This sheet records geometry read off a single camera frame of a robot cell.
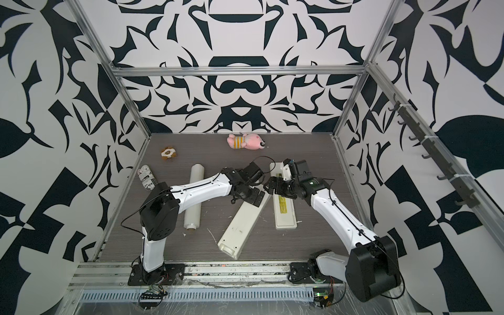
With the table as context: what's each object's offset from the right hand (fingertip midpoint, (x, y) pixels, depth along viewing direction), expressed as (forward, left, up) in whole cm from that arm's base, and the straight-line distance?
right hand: (271, 185), depth 82 cm
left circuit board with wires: (-37, +45, -17) cm, 60 cm away
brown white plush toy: (+27, +53, -11) cm, 61 cm away
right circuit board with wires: (-37, -17, -16) cm, 44 cm away
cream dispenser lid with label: (-5, -6, -12) cm, 14 cm away
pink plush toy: (+32, +8, -8) cm, 34 cm away
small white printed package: (+10, +59, -10) cm, 60 cm away
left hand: (0, +8, -8) cm, 11 cm away
